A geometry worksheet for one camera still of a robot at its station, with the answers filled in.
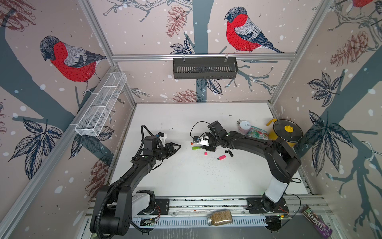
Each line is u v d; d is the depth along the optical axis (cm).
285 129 89
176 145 82
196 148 94
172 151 76
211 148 80
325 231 66
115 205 41
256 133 98
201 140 77
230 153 93
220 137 71
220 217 67
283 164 47
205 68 104
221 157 91
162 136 81
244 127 100
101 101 79
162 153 74
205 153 93
